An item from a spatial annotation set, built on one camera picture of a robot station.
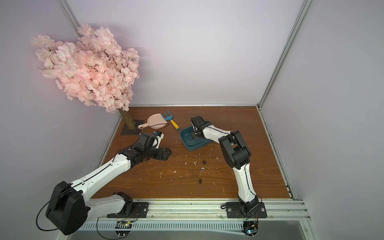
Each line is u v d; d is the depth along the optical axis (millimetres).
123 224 720
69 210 394
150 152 694
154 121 1108
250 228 696
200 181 832
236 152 550
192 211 742
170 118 1138
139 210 731
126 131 1060
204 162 898
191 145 922
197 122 813
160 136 766
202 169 861
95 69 645
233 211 726
